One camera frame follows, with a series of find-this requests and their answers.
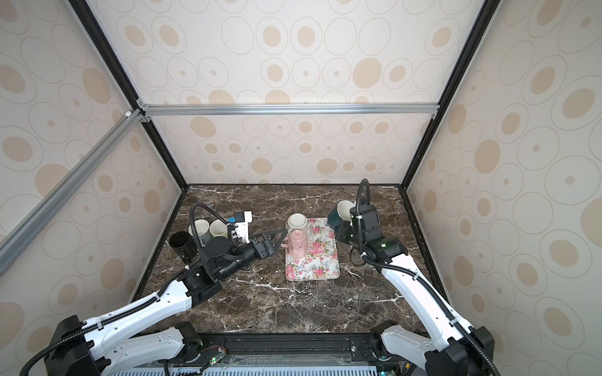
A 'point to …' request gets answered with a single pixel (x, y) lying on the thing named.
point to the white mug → (296, 221)
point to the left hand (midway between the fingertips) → (286, 234)
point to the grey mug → (202, 231)
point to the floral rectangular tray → (322, 260)
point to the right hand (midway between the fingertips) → (343, 225)
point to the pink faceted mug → (296, 241)
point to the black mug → (183, 245)
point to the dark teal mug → (341, 212)
